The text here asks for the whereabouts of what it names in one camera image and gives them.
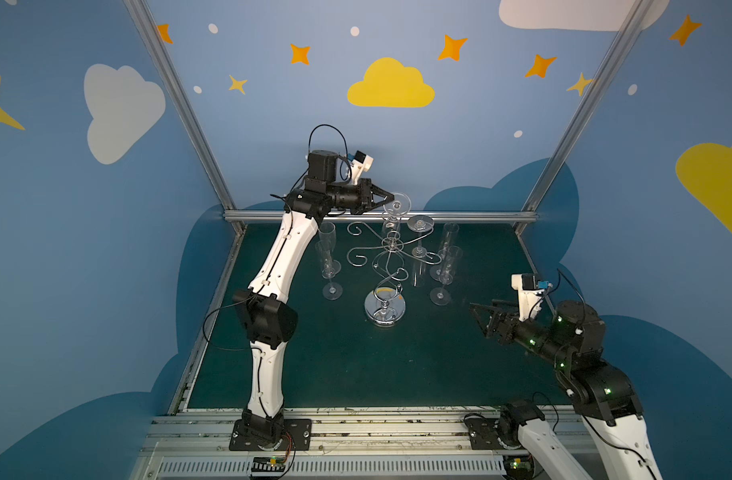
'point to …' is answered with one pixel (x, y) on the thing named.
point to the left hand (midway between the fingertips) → (391, 195)
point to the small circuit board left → (268, 464)
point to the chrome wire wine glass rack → (385, 305)
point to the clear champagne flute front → (451, 231)
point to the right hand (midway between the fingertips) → (486, 301)
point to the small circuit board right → (518, 467)
